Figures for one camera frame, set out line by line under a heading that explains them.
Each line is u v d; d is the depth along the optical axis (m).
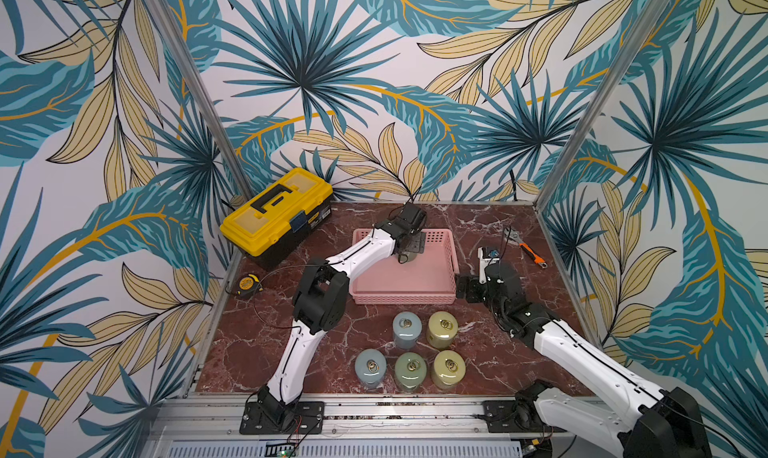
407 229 0.76
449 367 0.73
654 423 0.39
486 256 0.72
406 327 0.80
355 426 0.73
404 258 0.93
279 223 0.92
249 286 0.93
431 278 1.06
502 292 0.61
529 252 1.06
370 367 0.73
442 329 0.80
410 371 0.73
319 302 0.58
